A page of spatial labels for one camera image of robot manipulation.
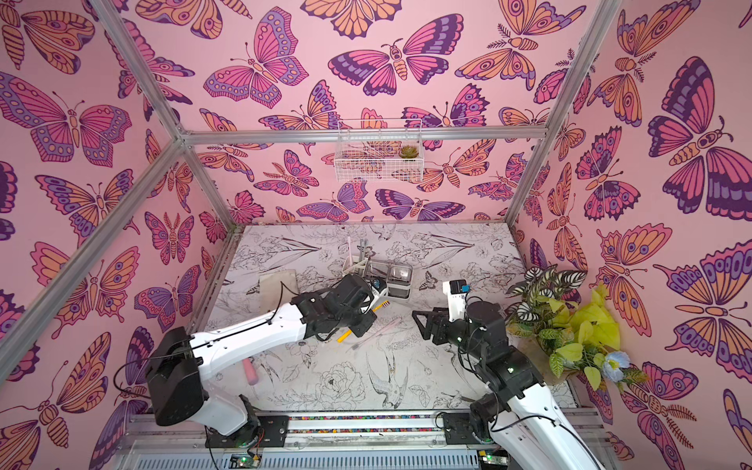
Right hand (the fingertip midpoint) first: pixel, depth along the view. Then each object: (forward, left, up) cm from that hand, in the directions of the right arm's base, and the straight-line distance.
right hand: (426, 310), depth 73 cm
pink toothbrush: (+20, +22, -10) cm, 31 cm away
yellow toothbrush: (-5, +19, -2) cm, 20 cm away
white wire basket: (+57, +14, +5) cm, 59 cm away
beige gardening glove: (+18, +48, -20) cm, 55 cm away
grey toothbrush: (+37, +20, -21) cm, 47 cm away
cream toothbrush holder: (+27, +12, -20) cm, 36 cm away
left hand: (+3, +13, -8) cm, 16 cm away
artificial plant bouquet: (-7, -30, +3) cm, 31 cm away
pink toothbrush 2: (+2, +13, -20) cm, 24 cm away
